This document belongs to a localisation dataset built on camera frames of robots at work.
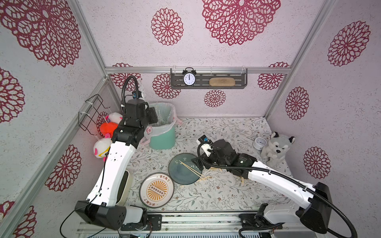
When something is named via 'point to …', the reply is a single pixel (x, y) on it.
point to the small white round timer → (259, 143)
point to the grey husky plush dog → (274, 153)
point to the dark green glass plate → (180, 173)
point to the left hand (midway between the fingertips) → (151, 111)
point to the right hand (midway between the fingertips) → (197, 152)
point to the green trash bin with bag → (160, 134)
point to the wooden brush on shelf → (220, 82)
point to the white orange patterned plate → (157, 190)
